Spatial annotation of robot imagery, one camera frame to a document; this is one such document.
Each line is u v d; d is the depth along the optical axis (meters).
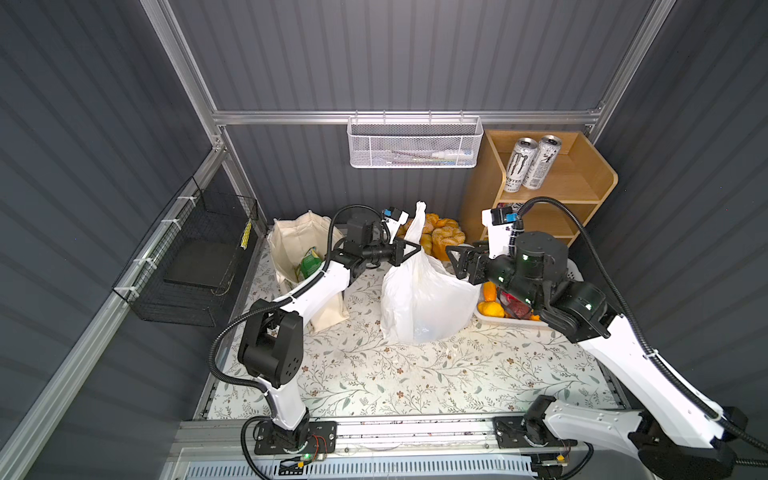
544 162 0.79
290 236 0.94
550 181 0.86
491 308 0.89
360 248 0.68
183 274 0.72
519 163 0.78
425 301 0.81
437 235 1.08
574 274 0.94
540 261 0.42
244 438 0.68
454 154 0.90
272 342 0.48
